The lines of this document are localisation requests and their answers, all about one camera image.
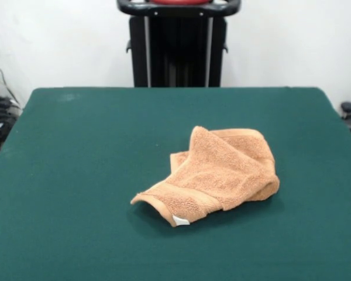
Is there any tan terry towel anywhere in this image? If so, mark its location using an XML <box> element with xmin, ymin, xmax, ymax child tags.
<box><xmin>130</xmin><ymin>125</ymin><xmax>281</xmax><ymax>228</ymax></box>

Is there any dark green table cloth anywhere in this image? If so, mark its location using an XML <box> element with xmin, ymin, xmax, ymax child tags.
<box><xmin>0</xmin><ymin>86</ymin><xmax>351</xmax><ymax>281</ymax></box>

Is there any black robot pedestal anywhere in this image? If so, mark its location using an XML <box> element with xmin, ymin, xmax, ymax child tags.
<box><xmin>116</xmin><ymin>0</ymin><xmax>241</xmax><ymax>88</ymax></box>

